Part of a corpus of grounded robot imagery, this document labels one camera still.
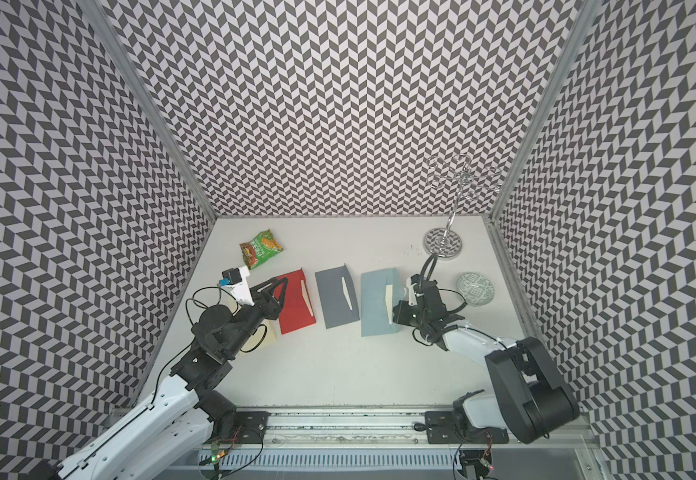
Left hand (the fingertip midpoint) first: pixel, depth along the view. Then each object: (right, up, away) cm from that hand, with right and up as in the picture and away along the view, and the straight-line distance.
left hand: (283, 282), depth 73 cm
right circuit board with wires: (+46, -41, -5) cm, 62 cm away
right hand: (+29, -12, +17) cm, 36 cm away
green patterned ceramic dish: (+57, -5, +23) cm, 61 cm away
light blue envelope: (+26, -6, +25) cm, 37 cm away
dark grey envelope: (+12, -8, +23) cm, 27 cm away
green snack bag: (-17, +8, +32) cm, 37 cm away
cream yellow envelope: (-3, -12, -5) cm, 13 cm away
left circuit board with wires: (-13, -37, -6) cm, 40 cm away
